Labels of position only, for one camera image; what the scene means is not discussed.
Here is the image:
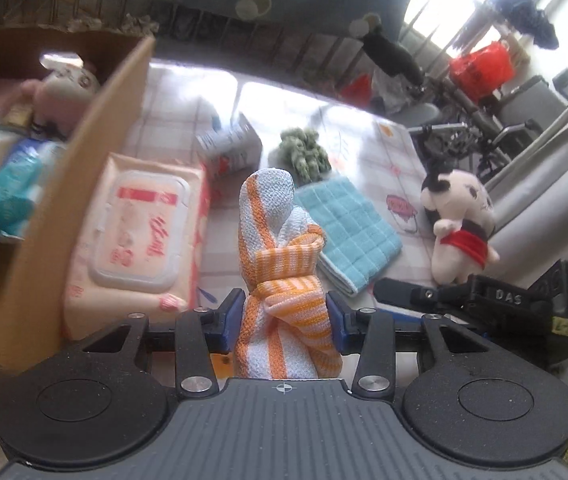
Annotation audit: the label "pink plush toy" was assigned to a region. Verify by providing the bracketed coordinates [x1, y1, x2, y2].
[19, 55, 102, 136]

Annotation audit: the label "brown cardboard box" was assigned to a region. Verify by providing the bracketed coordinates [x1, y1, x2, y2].
[0, 27, 157, 376]

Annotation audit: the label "teal checked towel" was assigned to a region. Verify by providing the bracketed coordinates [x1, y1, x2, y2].
[294, 176, 404, 297]

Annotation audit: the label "green fuzzy cloth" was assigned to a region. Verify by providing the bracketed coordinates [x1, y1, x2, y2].
[278, 127, 332, 183]

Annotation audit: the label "white yogurt cup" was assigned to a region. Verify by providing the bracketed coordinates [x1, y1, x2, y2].
[196, 112, 263, 181]

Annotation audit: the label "pink wet wipes pack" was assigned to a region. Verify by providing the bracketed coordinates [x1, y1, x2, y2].
[61, 155, 210, 341]

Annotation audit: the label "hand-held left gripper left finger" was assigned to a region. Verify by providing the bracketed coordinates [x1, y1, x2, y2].
[79, 287, 246, 401]

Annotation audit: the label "dark blue hanging clothes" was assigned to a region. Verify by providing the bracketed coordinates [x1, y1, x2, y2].
[484, 0, 560, 51]

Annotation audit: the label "yellow tissue pack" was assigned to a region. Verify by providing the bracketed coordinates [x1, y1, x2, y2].
[6, 105, 35, 126]

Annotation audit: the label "orange striped cloth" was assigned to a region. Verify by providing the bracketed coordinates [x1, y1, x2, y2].
[236, 167, 342, 381]

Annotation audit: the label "grey chair seat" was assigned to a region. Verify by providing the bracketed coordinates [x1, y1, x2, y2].
[404, 102, 440, 121]

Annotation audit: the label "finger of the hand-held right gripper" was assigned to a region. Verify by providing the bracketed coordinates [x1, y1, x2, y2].
[373, 277, 472, 313]

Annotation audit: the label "red plastic bag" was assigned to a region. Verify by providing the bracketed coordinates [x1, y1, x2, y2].
[449, 41, 512, 102]

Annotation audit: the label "black padded seat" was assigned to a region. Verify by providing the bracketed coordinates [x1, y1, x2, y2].
[361, 25, 425, 86]

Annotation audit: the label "small red bag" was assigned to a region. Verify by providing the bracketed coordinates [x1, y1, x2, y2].
[339, 74, 375, 106]

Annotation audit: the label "blue tissue pack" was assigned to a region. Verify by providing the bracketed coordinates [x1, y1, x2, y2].
[0, 137, 67, 238]

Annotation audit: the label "plush doll with red shirt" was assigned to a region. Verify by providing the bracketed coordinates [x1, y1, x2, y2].
[420, 162, 501, 285]

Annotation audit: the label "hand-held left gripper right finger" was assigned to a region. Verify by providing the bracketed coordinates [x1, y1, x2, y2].
[325, 290, 490, 403]

